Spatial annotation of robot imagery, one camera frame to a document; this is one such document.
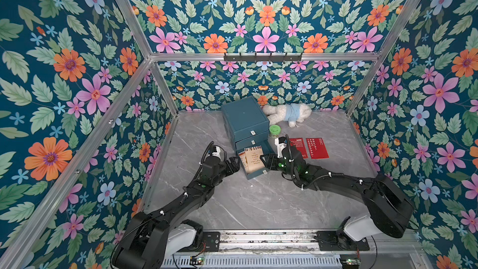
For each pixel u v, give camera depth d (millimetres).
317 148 1022
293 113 1077
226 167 700
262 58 932
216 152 784
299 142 1045
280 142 767
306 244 739
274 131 1043
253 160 966
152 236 411
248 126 838
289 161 628
